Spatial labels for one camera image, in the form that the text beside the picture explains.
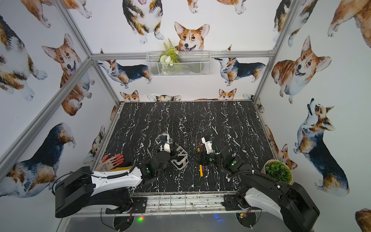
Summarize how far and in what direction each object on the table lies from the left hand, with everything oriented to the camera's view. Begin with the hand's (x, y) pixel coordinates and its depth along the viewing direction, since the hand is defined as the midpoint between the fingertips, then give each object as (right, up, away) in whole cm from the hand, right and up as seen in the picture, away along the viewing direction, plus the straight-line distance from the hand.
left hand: (177, 140), depth 80 cm
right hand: (+9, -8, -2) cm, 12 cm away
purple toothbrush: (+15, -17, +5) cm, 24 cm away
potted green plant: (+53, -14, -6) cm, 55 cm away
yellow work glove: (-33, -17, +4) cm, 38 cm away
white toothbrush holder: (+3, -11, -2) cm, 11 cm away
